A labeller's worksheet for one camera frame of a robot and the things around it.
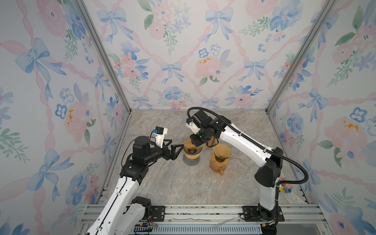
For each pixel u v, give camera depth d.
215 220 0.73
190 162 0.88
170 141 0.75
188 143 0.71
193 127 0.71
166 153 0.64
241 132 0.52
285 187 0.80
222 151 0.81
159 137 0.64
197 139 0.69
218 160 0.82
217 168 0.90
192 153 0.78
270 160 0.46
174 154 0.63
